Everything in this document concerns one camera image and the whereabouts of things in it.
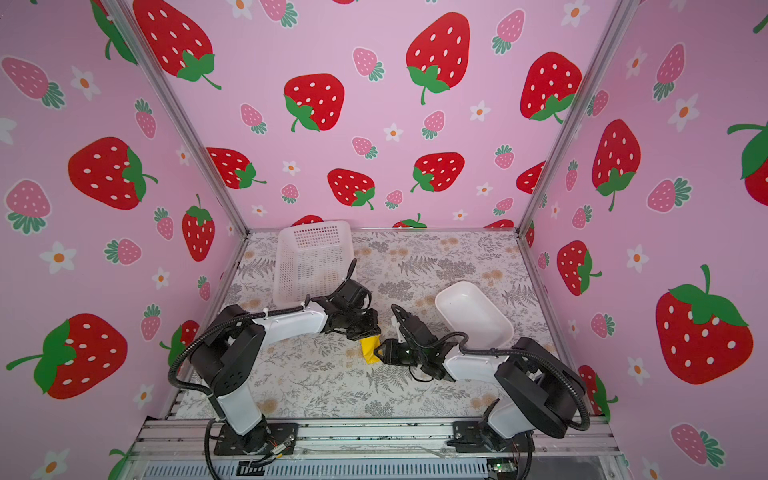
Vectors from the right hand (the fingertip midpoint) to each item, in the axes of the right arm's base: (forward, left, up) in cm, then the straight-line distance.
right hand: (375, 353), depth 84 cm
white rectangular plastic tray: (+18, -29, -4) cm, 34 cm away
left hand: (+8, -2, -1) cm, 8 cm away
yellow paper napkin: (+2, +3, -1) cm, 4 cm away
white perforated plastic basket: (+35, +31, -2) cm, 47 cm away
